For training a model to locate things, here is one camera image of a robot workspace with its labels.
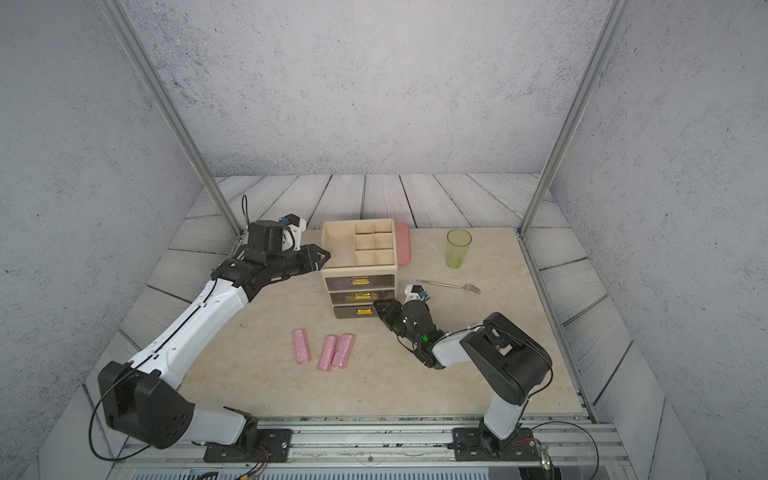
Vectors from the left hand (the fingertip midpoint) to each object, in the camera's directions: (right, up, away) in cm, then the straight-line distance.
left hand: (330, 255), depth 79 cm
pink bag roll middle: (-3, -28, +10) cm, 30 cm away
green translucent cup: (+38, +2, +22) cm, 44 cm away
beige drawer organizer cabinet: (+8, -3, +1) cm, 9 cm away
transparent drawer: (+7, -7, +3) cm, 11 cm away
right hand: (+11, -14, +9) cm, 20 cm away
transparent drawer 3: (+5, -17, +13) cm, 22 cm away
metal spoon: (+41, -11, +26) cm, 50 cm away
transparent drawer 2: (+7, -12, +8) cm, 16 cm away
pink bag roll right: (+2, -29, +8) cm, 30 cm away
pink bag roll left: (-11, -27, +10) cm, 31 cm away
